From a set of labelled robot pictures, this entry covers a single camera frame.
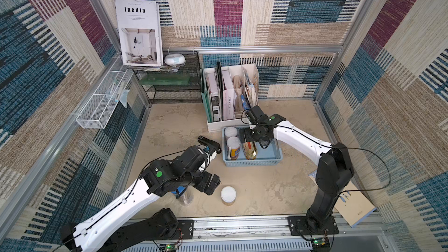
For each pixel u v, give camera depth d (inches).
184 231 28.7
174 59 34.3
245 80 37.6
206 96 33.6
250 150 37.1
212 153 24.5
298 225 29.2
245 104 39.9
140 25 30.0
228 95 37.0
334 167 18.2
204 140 38.3
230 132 36.1
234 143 33.5
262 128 24.8
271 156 37.2
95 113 35.9
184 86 45.4
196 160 19.6
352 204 31.5
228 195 30.2
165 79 37.3
